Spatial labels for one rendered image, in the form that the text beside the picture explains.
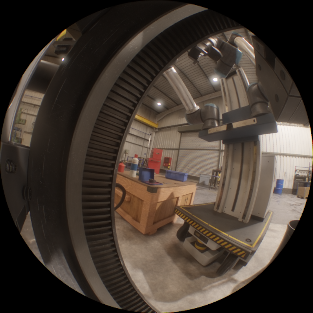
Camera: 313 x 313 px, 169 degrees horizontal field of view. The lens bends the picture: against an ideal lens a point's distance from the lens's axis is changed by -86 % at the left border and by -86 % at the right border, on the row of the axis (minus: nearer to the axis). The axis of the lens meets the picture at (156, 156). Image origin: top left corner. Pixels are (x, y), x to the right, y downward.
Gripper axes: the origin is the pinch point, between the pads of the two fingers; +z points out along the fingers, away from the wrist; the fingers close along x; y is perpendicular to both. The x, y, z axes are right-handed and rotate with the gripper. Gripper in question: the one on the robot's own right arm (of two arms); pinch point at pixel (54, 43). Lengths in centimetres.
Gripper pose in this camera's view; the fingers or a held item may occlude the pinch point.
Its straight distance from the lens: 49.1
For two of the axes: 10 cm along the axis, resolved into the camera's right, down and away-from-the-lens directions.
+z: 4.5, 7.0, -5.6
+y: 7.8, 0.0, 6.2
